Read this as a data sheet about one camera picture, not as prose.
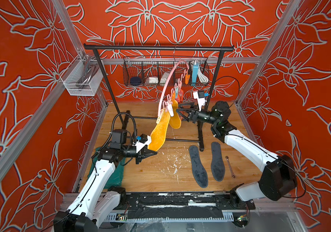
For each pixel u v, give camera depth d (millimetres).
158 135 682
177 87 707
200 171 831
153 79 864
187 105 701
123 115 1094
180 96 801
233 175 814
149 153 673
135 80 968
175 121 830
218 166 854
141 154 618
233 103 1215
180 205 728
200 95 610
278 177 411
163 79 899
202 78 899
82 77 830
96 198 439
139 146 613
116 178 764
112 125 1087
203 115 629
